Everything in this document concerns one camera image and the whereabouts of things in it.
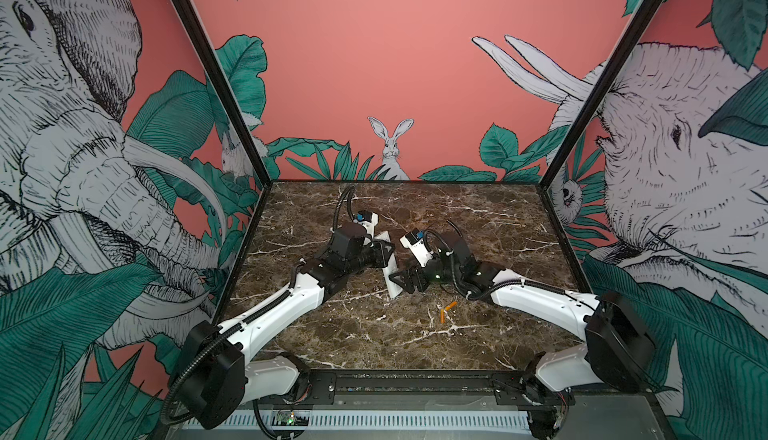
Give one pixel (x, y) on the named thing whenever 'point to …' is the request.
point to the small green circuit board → (291, 418)
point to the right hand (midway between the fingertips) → (394, 269)
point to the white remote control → (393, 288)
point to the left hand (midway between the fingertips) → (395, 243)
